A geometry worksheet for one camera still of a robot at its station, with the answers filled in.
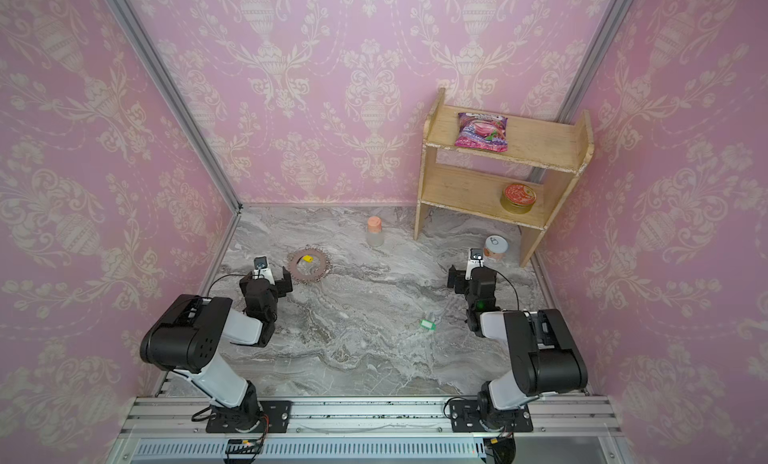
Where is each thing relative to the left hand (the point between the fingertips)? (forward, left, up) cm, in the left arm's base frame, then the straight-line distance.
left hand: (269, 270), depth 94 cm
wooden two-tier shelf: (+41, -83, +10) cm, 93 cm away
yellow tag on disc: (+10, -9, -7) cm, 15 cm away
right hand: (+2, -64, +2) cm, 64 cm away
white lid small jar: (+13, -75, -1) cm, 76 cm away
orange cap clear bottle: (+18, -32, -4) cm, 37 cm away
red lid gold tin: (+16, -76, +19) cm, 80 cm away
